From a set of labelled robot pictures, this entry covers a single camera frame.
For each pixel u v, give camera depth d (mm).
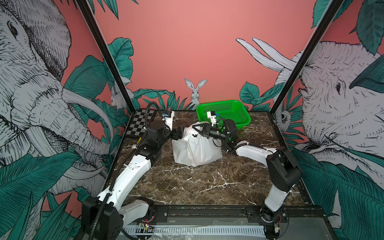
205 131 714
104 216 374
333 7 693
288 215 765
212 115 765
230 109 1224
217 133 726
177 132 672
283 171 478
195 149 799
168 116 644
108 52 878
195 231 701
